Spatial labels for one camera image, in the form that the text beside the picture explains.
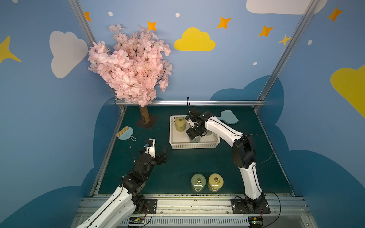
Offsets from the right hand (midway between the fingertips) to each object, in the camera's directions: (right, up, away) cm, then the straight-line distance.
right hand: (195, 132), depth 95 cm
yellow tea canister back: (-10, +6, +7) cm, 14 cm away
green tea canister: (0, -25, -21) cm, 33 cm away
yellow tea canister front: (+9, -26, -20) cm, 34 cm away
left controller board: (-33, -44, -23) cm, 59 cm away
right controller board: (+29, -46, -22) cm, 59 cm away
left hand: (-23, -6, -16) cm, 28 cm away
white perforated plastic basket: (-11, -7, +10) cm, 16 cm away
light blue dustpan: (+29, +10, +20) cm, 36 cm away
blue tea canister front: (0, -5, -2) cm, 5 cm away
